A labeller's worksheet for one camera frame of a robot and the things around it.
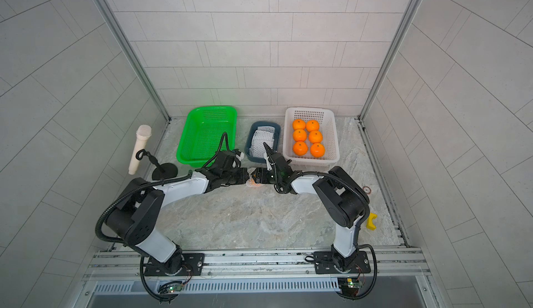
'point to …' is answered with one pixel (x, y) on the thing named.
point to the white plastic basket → (326, 117)
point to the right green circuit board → (354, 284)
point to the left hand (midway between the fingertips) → (255, 175)
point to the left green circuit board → (173, 288)
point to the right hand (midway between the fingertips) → (257, 176)
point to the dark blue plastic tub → (277, 138)
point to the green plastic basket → (203, 132)
